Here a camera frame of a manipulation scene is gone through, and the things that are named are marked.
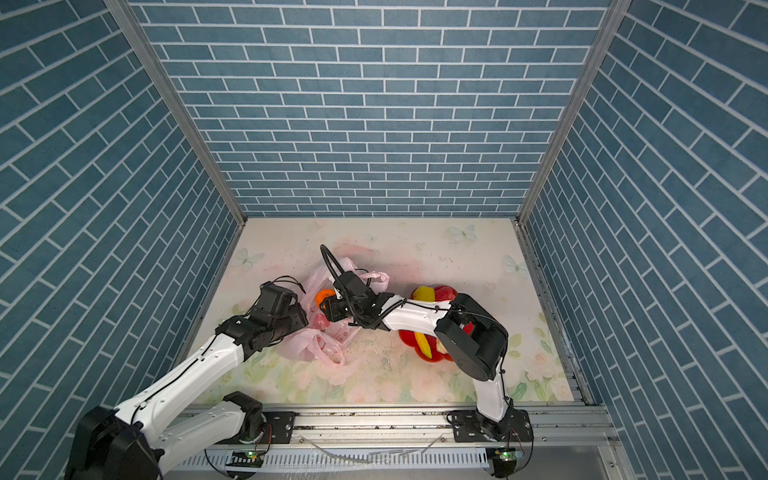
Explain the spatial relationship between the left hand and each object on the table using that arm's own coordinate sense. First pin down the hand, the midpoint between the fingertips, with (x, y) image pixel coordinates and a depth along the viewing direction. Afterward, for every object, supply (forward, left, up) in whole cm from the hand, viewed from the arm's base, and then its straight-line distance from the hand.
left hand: (301, 316), depth 85 cm
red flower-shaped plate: (-5, -31, -5) cm, 32 cm away
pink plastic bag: (-9, -8, +5) cm, 13 cm away
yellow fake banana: (-6, -34, -3) cm, 35 cm away
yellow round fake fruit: (+7, -36, 0) cm, 37 cm away
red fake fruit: (+7, -42, 0) cm, 43 cm away
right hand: (+4, -6, +1) cm, 7 cm away
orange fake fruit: (+5, -5, +3) cm, 8 cm away
